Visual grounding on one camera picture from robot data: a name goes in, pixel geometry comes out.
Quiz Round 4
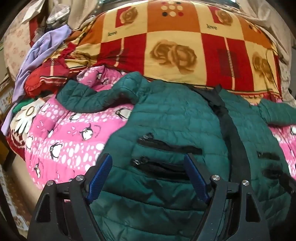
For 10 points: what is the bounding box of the green quilted jacket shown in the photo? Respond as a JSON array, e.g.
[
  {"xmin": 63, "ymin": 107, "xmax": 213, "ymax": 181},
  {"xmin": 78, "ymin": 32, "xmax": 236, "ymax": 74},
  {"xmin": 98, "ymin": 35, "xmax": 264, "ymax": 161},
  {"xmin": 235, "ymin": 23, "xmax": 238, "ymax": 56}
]
[{"xmin": 57, "ymin": 72, "xmax": 296, "ymax": 241}]

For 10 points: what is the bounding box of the green cloth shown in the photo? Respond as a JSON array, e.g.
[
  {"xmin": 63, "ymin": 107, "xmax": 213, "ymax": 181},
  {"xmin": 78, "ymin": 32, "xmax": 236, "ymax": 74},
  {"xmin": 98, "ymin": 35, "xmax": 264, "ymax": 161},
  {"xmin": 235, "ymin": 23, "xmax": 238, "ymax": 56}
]
[{"xmin": 13, "ymin": 98, "xmax": 35, "ymax": 114}]

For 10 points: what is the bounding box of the pink penguin print blanket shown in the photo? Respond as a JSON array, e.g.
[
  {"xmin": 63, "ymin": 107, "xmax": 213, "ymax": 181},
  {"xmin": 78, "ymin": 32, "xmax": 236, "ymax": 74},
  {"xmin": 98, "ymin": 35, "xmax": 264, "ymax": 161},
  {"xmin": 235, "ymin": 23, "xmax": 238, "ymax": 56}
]
[{"xmin": 24, "ymin": 65, "xmax": 296, "ymax": 193}]

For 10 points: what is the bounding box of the red frilled cushion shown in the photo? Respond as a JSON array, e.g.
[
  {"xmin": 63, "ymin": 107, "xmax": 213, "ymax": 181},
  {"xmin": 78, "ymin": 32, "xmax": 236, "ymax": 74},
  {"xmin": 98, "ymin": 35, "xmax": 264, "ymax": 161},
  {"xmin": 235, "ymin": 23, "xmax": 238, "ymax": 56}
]
[{"xmin": 24, "ymin": 62, "xmax": 70, "ymax": 98}]

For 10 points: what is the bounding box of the floral beige cloth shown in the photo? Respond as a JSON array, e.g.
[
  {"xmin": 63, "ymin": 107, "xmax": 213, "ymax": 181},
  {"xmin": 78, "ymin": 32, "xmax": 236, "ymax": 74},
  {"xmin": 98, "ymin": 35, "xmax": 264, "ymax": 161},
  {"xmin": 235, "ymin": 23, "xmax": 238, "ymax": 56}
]
[{"xmin": 3, "ymin": 0, "xmax": 47, "ymax": 77}]

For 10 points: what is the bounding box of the black cable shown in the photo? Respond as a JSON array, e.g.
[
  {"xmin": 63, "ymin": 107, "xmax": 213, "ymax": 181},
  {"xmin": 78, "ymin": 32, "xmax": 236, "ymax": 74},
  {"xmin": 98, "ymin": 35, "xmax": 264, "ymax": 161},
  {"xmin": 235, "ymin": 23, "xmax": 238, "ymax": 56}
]
[{"xmin": 265, "ymin": 48, "xmax": 287, "ymax": 93}]

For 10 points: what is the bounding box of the lavender cloth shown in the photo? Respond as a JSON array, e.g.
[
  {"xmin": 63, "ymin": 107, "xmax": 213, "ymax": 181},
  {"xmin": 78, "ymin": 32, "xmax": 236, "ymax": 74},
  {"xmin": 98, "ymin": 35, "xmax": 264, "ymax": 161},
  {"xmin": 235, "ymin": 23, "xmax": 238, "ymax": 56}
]
[{"xmin": 1, "ymin": 24, "xmax": 72, "ymax": 136}]

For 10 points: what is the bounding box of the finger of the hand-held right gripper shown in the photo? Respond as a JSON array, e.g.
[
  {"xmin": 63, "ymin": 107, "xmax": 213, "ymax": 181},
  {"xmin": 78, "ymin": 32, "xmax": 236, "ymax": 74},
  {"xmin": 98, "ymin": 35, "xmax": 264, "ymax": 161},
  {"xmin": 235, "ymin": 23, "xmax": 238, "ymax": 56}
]
[{"xmin": 279, "ymin": 173, "xmax": 296, "ymax": 201}]

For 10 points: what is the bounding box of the white glove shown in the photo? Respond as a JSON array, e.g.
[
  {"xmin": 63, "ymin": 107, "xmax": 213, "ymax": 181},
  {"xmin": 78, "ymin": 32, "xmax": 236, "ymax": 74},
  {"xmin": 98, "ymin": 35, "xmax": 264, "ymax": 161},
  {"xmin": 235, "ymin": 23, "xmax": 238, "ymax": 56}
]
[{"xmin": 10, "ymin": 98, "xmax": 44, "ymax": 139}]

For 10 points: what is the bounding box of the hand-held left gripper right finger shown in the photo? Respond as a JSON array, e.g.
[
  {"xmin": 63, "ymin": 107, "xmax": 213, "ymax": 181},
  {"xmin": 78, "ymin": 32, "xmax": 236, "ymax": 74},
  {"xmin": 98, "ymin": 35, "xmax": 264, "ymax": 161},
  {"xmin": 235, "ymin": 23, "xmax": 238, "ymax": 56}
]
[{"xmin": 184, "ymin": 153, "xmax": 271, "ymax": 241}]

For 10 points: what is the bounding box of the red orange rose checkered blanket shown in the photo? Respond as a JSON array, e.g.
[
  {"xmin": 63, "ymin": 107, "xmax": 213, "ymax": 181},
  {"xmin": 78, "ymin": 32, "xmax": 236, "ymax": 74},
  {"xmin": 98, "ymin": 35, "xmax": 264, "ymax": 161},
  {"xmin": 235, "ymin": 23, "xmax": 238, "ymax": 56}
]
[{"xmin": 47, "ymin": 0, "xmax": 284, "ymax": 102}]

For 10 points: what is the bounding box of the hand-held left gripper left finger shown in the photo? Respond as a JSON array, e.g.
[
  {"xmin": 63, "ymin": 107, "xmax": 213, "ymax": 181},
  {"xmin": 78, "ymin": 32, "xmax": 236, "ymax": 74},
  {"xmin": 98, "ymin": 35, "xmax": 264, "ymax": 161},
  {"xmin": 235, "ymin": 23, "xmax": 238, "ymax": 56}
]
[{"xmin": 28, "ymin": 153, "xmax": 114, "ymax": 241}]

